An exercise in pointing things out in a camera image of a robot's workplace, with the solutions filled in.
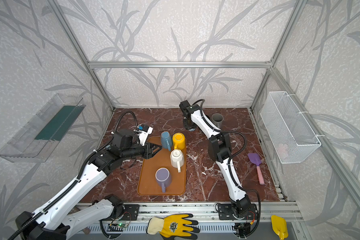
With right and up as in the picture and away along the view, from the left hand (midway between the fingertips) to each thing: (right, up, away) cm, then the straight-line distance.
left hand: (161, 143), depth 71 cm
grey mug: (+33, +12, +30) cm, 46 cm away
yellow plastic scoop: (+55, -38, -3) cm, 67 cm away
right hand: (+15, +10, +30) cm, 35 cm away
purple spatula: (+55, -13, +20) cm, 59 cm away
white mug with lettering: (+6, -10, +11) cm, 17 cm away
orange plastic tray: (-10, -25, +12) cm, 30 cm away
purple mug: (0, -19, +6) cm, 20 cm away
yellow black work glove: (+6, -37, -3) cm, 38 cm away
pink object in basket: (+60, -4, +2) cm, 60 cm away
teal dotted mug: (-1, -1, +20) cm, 20 cm away
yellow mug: (+7, -2, +20) cm, 21 cm away
